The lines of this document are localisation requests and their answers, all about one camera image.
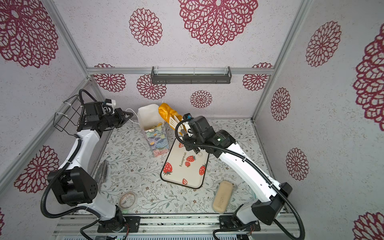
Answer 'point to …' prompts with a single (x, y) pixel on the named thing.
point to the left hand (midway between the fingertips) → (133, 114)
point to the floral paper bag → (154, 127)
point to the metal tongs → (102, 174)
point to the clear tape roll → (127, 200)
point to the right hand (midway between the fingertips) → (185, 136)
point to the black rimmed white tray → (184, 166)
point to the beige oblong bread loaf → (222, 196)
